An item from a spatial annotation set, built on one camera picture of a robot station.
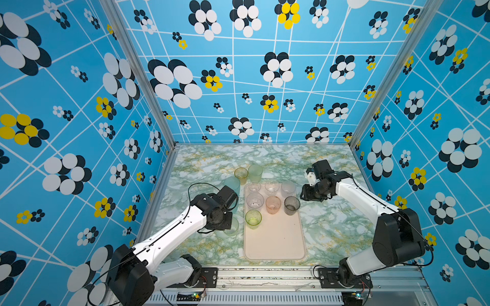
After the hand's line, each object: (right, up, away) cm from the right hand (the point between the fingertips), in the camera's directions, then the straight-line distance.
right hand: (305, 196), depth 89 cm
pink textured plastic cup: (-15, -4, +3) cm, 16 cm away
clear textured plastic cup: (-7, +2, +7) cm, 10 cm away
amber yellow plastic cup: (-31, +10, +13) cm, 35 cm away
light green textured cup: (-23, +10, +12) cm, 28 cm away
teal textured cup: (-35, +5, +8) cm, 36 cm away
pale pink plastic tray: (-13, -17, -4) cm, 22 cm away
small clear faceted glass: (-15, +3, +8) cm, 17 cm away
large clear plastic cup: (-24, -2, +1) cm, 24 cm away
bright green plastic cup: (-25, -10, 0) cm, 27 cm away
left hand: (-36, -10, -10) cm, 39 cm away
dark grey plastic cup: (-6, -5, +3) cm, 8 cm away
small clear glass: (-24, +3, +9) cm, 26 cm away
